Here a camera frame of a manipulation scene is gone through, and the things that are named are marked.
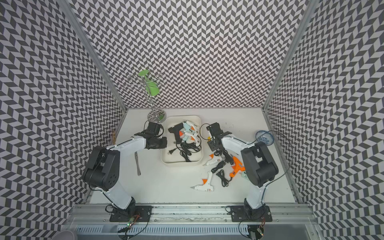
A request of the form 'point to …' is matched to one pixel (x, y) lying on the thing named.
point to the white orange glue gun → (206, 186)
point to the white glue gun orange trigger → (193, 136)
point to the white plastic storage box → (176, 158)
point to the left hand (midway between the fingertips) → (165, 144)
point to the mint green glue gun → (190, 127)
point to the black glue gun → (178, 130)
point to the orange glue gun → (237, 167)
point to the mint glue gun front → (244, 175)
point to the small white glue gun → (212, 160)
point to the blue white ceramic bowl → (264, 136)
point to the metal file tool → (138, 170)
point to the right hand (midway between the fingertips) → (217, 144)
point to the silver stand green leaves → (149, 82)
